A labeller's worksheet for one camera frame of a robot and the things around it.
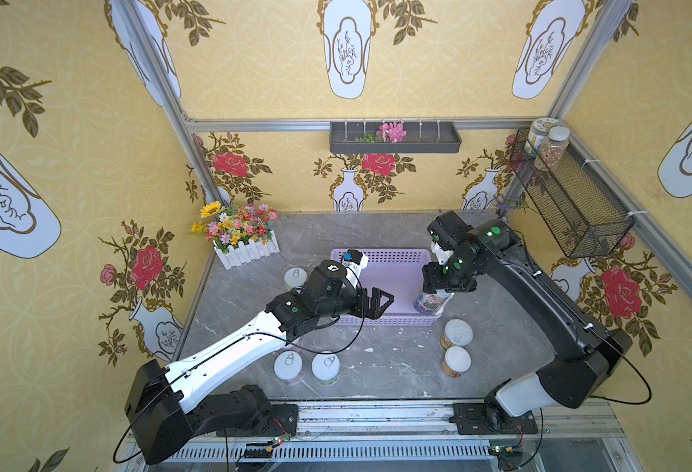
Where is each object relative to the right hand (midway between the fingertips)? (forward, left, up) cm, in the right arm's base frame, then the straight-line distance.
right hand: (439, 284), depth 75 cm
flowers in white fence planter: (+20, +60, -6) cm, 64 cm away
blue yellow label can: (-4, +3, -3) cm, 6 cm away
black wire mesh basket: (+19, -41, +6) cm, 45 cm away
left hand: (-3, +17, 0) cm, 17 cm away
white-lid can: (-7, -7, -13) cm, 16 cm away
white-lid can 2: (-14, -6, -15) cm, 21 cm away
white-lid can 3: (-17, +39, -16) cm, 45 cm away
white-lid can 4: (-17, +29, -16) cm, 37 cm away
